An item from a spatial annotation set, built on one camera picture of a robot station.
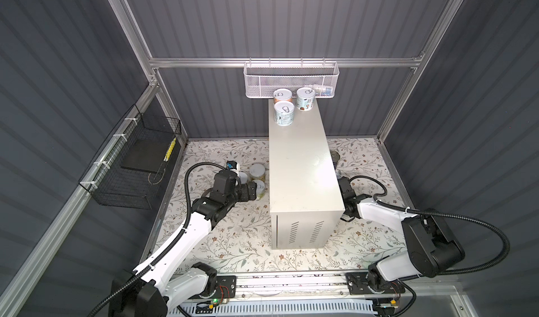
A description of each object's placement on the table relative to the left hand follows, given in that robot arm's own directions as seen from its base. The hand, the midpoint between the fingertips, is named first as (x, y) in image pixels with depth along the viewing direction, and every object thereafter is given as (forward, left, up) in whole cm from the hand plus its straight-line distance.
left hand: (245, 184), depth 81 cm
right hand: (-1, -38, -16) cm, 41 cm away
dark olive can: (+18, -42, -7) cm, 46 cm away
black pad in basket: (+7, +35, +12) cm, 37 cm away
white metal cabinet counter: (-17, -19, +17) cm, 30 cm away
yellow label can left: (+13, +3, -13) cm, 19 cm away
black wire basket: (+2, +39, +10) cm, 41 cm away
